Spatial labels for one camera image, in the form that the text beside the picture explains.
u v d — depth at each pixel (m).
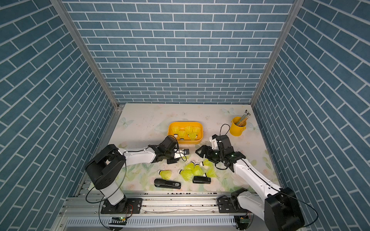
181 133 0.97
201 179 0.84
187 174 0.83
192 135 1.02
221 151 0.64
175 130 1.00
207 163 0.86
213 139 0.78
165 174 0.83
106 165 0.49
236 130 0.99
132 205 0.73
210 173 0.81
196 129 0.99
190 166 0.85
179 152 0.79
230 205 0.73
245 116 0.94
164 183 0.78
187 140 0.98
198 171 0.85
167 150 0.72
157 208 0.74
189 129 0.99
